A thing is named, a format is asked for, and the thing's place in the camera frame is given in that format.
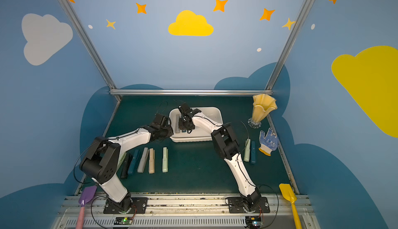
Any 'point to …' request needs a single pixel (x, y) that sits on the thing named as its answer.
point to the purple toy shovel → (87, 194)
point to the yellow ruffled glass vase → (263, 104)
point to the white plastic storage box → (197, 134)
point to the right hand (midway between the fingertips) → (183, 125)
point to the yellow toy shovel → (288, 194)
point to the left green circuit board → (123, 220)
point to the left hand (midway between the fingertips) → (175, 130)
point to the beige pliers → (151, 161)
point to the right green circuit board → (254, 222)
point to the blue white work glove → (269, 143)
